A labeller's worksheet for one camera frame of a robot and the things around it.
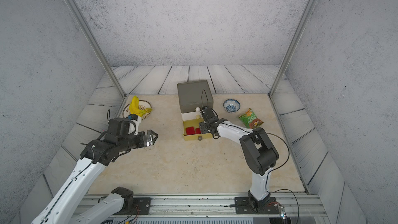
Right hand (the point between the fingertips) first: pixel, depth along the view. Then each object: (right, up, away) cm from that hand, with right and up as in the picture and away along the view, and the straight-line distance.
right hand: (207, 124), depth 96 cm
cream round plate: (-47, +12, +19) cm, 52 cm away
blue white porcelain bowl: (+18, +11, +16) cm, 26 cm away
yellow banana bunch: (-49, +10, +11) cm, 51 cm away
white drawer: (-9, +5, -2) cm, 11 cm away
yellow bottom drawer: (-8, -1, +6) cm, 10 cm away
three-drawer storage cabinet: (-9, +17, +1) cm, 19 cm away
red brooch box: (-11, -5, +4) cm, 13 cm away
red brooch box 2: (-5, -3, -7) cm, 9 cm away
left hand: (-26, -3, -22) cm, 34 cm away
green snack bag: (+27, +3, +4) cm, 27 cm away
